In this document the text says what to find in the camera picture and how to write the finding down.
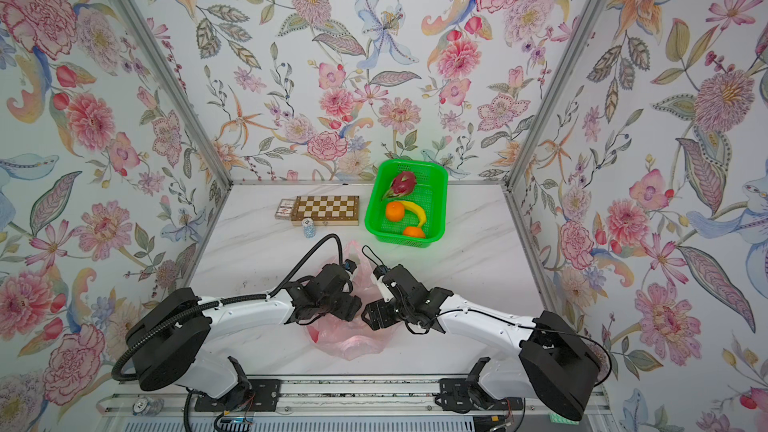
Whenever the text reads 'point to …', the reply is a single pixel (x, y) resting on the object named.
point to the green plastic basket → (430, 195)
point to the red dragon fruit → (402, 185)
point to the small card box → (285, 209)
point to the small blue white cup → (309, 229)
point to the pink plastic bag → (351, 339)
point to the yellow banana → (410, 205)
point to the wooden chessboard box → (327, 210)
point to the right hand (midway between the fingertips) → (371, 311)
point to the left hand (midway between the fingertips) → (355, 303)
